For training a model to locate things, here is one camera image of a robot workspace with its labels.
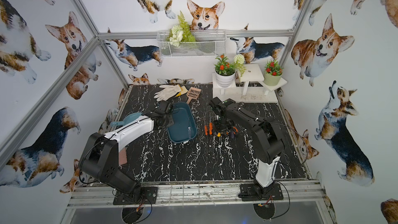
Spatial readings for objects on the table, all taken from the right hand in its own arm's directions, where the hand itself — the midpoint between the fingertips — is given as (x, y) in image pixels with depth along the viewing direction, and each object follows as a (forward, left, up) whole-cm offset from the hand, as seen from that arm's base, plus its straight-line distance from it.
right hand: (222, 128), depth 89 cm
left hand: (+7, +31, +2) cm, 32 cm away
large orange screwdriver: (+5, +7, -7) cm, 11 cm away
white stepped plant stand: (+31, -19, +2) cm, 37 cm away
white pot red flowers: (+24, -2, +21) cm, 32 cm away
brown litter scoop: (+34, +20, -8) cm, 40 cm away
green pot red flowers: (+27, -31, +16) cm, 44 cm away
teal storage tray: (+4, +23, -6) cm, 24 cm away
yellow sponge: (+36, +27, -7) cm, 46 cm away
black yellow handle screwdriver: (-2, +2, -4) cm, 5 cm away
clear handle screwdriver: (0, +20, -5) cm, 20 cm away
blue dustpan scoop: (+12, +60, -7) cm, 61 cm away
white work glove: (+33, +39, -5) cm, 51 cm away
